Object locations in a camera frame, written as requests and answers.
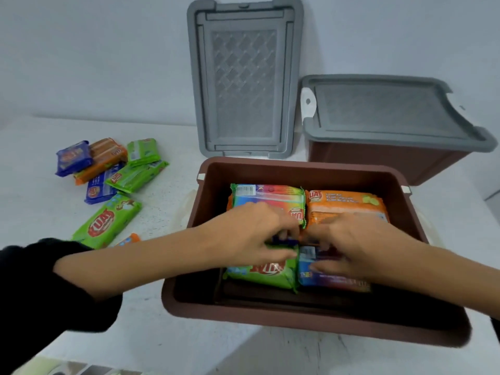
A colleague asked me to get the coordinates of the person's left hand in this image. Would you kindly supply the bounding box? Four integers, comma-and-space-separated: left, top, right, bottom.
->
197, 202, 302, 270

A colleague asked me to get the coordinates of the person's right hand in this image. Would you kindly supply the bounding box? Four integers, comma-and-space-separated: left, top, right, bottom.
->
303, 212, 421, 284

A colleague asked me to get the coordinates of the green snack packet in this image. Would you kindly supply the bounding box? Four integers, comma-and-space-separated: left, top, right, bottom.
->
222, 245, 299, 290

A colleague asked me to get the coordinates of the neat stack of snack packets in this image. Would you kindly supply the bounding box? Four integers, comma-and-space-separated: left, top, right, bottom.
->
222, 183, 391, 293

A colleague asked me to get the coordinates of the brown storage box with sticker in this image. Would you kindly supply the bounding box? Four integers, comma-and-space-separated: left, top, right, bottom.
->
161, 156, 472, 348

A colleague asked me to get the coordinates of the grey plastic lid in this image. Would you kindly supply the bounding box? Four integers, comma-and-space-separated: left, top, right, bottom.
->
186, 0, 305, 160
299, 73, 499, 154

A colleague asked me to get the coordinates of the person's right forearm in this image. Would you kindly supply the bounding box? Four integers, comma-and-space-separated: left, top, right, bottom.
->
406, 237, 500, 344

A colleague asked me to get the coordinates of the person's left forearm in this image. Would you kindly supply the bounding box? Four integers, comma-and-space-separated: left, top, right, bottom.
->
0, 224, 214, 375

